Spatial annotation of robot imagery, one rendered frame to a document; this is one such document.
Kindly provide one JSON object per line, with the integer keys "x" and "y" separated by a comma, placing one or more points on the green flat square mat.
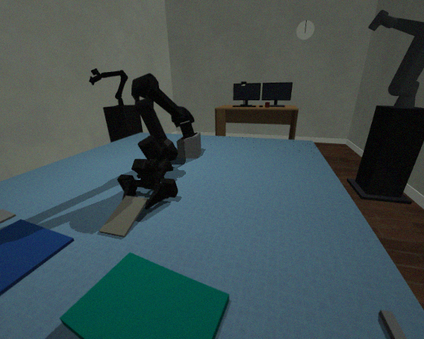
{"x": 139, "y": 299}

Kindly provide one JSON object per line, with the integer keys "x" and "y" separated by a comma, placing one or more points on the dark blue flat panel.
{"x": 24, "y": 247}

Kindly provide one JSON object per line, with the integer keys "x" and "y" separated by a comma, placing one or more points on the light blue mat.
{"x": 265, "y": 220}

